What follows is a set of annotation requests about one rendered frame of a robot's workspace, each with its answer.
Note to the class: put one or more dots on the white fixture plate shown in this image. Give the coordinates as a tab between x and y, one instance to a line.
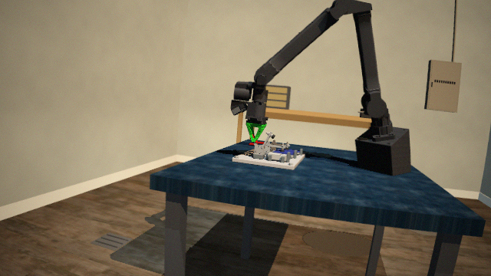
247	157

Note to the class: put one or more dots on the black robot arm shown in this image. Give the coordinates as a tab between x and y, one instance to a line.
371	101

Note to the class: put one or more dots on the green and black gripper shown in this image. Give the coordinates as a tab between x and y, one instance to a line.
257	121

